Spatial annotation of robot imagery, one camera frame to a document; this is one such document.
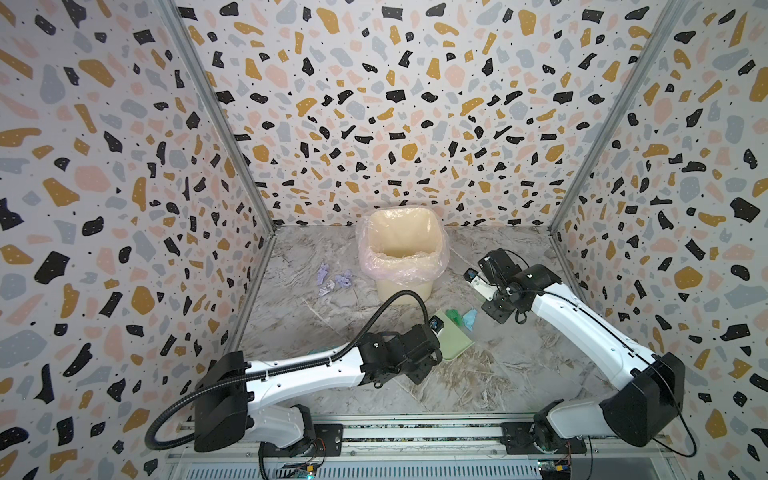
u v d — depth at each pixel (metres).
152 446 0.37
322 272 1.07
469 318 0.95
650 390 0.39
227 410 0.39
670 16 0.72
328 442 0.73
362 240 0.85
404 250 1.01
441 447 0.73
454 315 0.95
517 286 0.55
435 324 0.67
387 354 0.55
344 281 1.03
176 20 0.70
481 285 0.74
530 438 0.73
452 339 0.83
